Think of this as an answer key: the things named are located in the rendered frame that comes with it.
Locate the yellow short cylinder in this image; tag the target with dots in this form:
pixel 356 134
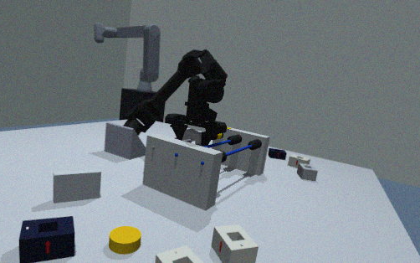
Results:
pixel 125 240

